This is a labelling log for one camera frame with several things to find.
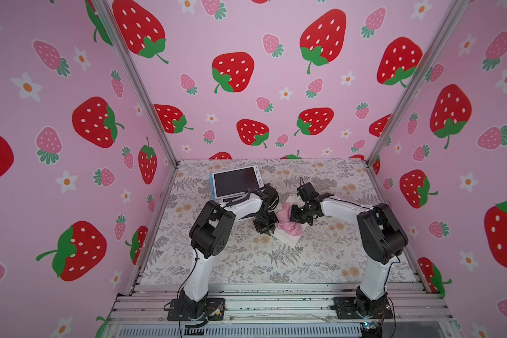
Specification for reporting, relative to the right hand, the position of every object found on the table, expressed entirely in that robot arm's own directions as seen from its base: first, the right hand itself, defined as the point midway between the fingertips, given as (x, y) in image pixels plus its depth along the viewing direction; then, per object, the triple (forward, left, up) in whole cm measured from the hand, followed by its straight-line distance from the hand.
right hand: (291, 218), depth 96 cm
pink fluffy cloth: (-4, +3, +2) cm, 5 cm away
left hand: (-7, +6, -2) cm, 9 cm away
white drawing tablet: (-13, +15, +28) cm, 35 cm away
